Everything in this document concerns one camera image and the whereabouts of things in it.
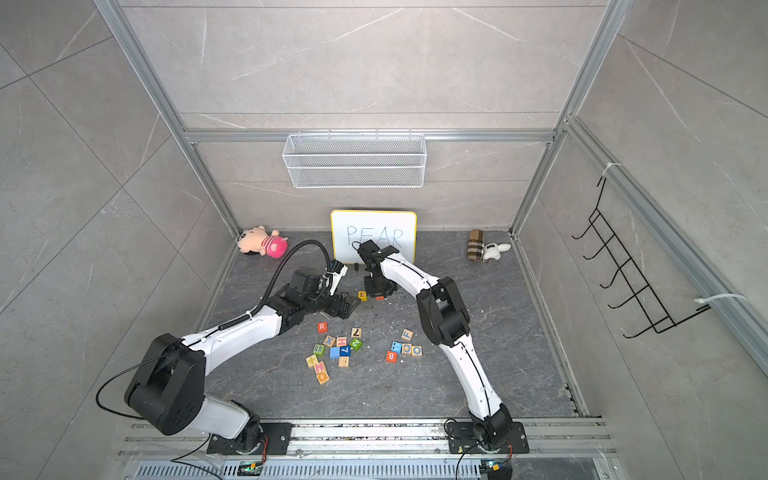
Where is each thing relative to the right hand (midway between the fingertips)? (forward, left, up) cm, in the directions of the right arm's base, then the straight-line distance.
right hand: (380, 293), depth 102 cm
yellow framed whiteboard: (+17, +9, +15) cm, 24 cm away
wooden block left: (-18, +16, +1) cm, 24 cm away
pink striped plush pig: (+19, +45, +8) cm, 49 cm away
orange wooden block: (-29, +16, +1) cm, 33 cm away
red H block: (-18, +12, +1) cm, 21 cm away
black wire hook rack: (-21, -60, +30) cm, 70 cm away
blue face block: (-20, -5, +1) cm, 21 cm away
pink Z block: (-26, +17, +2) cm, 31 cm away
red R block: (-13, +18, +1) cm, 23 cm away
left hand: (-7, +8, +13) cm, 17 cm away
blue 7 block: (-21, +10, +1) cm, 23 cm away
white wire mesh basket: (+34, +8, +30) cm, 46 cm away
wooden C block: (-21, -8, +1) cm, 22 cm away
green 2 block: (-19, +7, +1) cm, 20 cm away
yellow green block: (-24, +20, +1) cm, 31 cm away
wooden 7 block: (-16, +7, +1) cm, 17 cm away
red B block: (-23, -3, +1) cm, 23 cm away
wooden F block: (-16, -8, +1) cm, 18 cm away
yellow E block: (-2, +6, +3) cm, 7 cm away
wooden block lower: (-24, +11, +1) cm, 26 cm away
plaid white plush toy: (+17, -37, +2) cm, 41 cm away
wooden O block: (-21, -11, 0) cm, 24 cm away
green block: (-20, +18, +1) cm, 27 cm away
